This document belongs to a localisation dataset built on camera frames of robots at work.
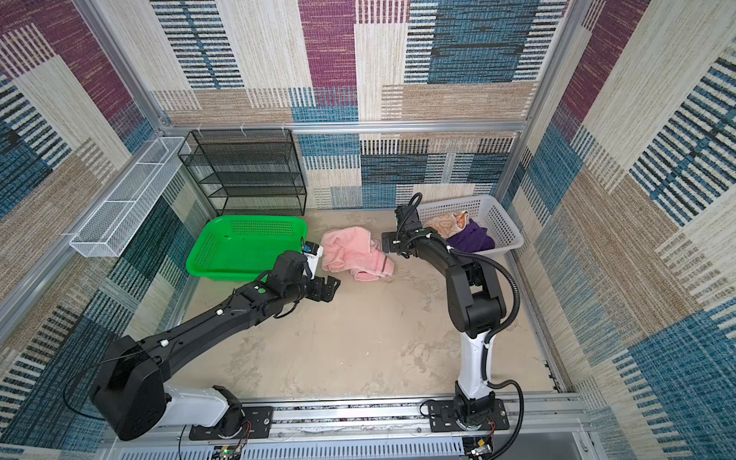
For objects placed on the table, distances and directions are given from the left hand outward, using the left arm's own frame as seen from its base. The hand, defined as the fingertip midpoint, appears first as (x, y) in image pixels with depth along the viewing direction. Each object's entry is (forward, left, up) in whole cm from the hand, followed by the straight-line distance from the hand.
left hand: (328, 274), depth 83 cm
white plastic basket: (+34, -57, -10) cm, 67 cm away
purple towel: (+19, -48, -8) cm, 52 cm away
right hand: (+17, -22, -7) cm, 29 cm away
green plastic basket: (+23, +37, -16) cm, 46 cm away
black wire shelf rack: (+44, +33, +3) cm, 55 cm away
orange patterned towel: (+23, -40, -5) cm, 46 cm away
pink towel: (+17, -6, -11) cm, 21 cm away
